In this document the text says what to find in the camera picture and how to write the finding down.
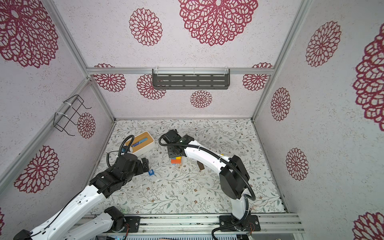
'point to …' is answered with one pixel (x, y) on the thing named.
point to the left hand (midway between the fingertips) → (140, 165)
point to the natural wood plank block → (178, 164)
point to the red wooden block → (176, 161)
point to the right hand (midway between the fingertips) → (173, 149)
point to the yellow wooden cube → (178, 157)
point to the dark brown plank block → (200, 165)
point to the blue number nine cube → (151, 172)
